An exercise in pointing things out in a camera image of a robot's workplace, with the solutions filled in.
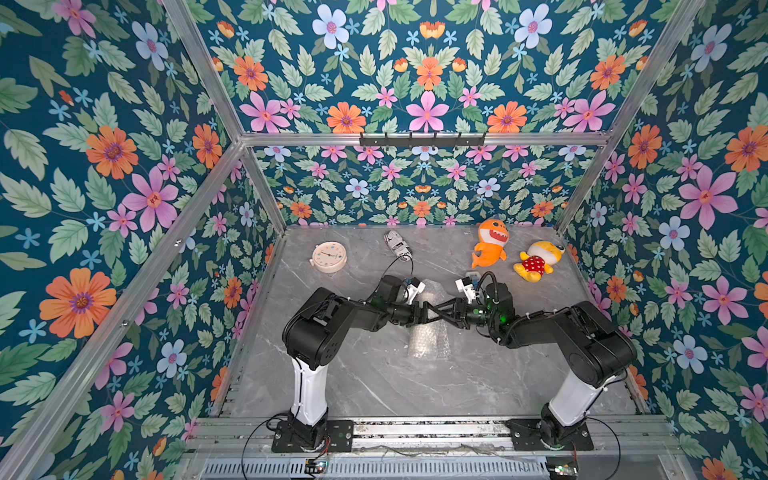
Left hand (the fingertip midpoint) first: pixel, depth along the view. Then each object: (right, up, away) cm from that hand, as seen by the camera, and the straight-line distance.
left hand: (439, 319), depth 89 cm
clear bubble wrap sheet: (-3, -5, -6) cm, 8 cm away
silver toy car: (-13, +23, +21) cm, 34 cm away
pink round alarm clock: (-39, +19, +18) cm, 47 cm away
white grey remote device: (+13, +13, +11) cm, 22 cm away
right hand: (0, +4, -3) cm, 5 cm away
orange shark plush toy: (+22, +27, +18) cm, 39 cm away
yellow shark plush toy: (+36, +18, +12) cm, 41 cm away
